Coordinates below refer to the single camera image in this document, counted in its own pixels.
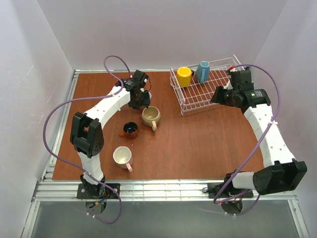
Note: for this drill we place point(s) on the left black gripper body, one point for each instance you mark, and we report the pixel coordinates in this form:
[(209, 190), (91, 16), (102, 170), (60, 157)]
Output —
[(139, 99)]

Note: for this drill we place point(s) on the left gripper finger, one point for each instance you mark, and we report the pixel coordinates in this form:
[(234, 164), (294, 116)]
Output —
[(145, 99), (135, 103)]

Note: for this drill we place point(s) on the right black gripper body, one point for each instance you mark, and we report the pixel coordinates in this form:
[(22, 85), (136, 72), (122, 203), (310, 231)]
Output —
[(218, 94)]

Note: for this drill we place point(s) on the beige round mug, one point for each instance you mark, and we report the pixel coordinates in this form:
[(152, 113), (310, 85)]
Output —
[(151, 117)]

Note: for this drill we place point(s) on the blue mug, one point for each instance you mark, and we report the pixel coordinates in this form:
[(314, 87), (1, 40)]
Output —
[(203, 72)]

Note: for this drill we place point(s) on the yellow textured cup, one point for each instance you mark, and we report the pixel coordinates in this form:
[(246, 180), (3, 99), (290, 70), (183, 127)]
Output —
[(184, 75)]

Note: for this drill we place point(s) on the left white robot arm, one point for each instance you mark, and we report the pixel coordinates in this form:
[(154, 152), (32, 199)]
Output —
[(87, 128)]

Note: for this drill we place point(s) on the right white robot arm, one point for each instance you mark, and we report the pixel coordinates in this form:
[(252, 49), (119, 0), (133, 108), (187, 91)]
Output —
[(281, 172)]

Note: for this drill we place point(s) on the brown black mug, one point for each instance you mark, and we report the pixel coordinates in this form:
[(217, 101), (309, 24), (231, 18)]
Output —
[(130, 130)]

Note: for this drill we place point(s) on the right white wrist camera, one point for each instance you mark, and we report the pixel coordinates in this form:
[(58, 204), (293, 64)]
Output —
[(232, 75)]

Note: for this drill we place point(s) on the white wire dish rack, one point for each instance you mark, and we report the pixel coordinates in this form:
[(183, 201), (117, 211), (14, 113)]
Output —
[(198, 95)]

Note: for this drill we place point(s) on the white mug pink handle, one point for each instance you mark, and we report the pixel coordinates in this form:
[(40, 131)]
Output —
[(123, 158)]

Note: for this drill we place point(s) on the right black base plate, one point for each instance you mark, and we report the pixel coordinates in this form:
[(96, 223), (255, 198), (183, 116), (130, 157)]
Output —
[(213, 188)]

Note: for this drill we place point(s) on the aluminium frame rail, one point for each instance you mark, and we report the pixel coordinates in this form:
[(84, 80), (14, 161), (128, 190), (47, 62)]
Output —
[(130, 190)]

